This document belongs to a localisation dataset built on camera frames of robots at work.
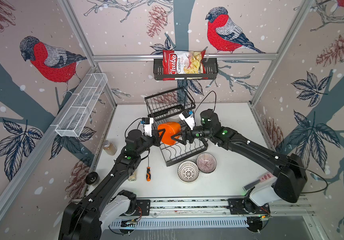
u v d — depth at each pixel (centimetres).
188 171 81
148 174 83
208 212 73
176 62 87
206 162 87
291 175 41
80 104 78
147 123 67
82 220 38
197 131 64
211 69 95
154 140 68
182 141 65
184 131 64
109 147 87
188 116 64
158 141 68
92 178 73
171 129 67
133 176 81
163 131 76
